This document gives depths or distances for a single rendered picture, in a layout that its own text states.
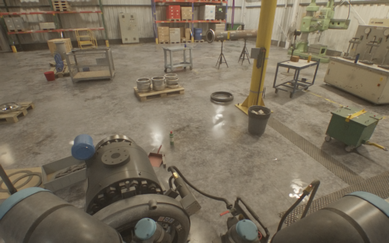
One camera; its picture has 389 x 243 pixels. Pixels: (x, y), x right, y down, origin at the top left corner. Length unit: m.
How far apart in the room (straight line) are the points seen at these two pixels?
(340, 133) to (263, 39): 2.10
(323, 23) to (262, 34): 7.48
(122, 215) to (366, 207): 1.03
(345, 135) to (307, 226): 3.41
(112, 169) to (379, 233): 1.47
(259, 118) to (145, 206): 2.68
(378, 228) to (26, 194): 0.71
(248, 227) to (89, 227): 0.71
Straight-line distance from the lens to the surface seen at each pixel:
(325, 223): 0.48
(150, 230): 0.99
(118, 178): 1.52
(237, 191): 2.60
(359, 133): 3.76
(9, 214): 0.56
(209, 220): 2.30
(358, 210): 0.53
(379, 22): 11.62
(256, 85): 4.37
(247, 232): 1.00
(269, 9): 4.17
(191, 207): 1.40
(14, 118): 5.35
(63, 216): 0.48
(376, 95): 6.34
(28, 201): 0.55
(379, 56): 7.16
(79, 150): 1.75
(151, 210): 1.23
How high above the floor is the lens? 1.90
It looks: 29 degrees down
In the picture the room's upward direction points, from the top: straight up
